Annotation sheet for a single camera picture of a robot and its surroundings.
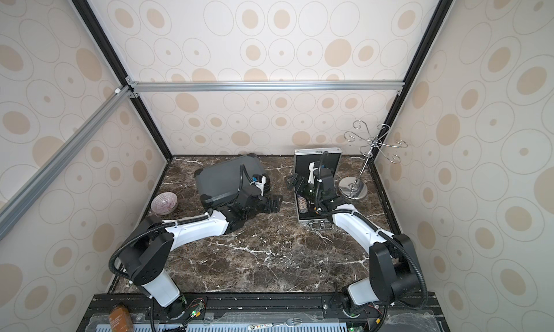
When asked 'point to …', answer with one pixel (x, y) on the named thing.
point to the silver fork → (288, 322)
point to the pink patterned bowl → (164, 203)
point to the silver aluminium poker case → (305, 161)
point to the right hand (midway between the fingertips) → (300, 181)
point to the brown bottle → (120, 320)
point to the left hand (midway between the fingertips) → (280, 196)
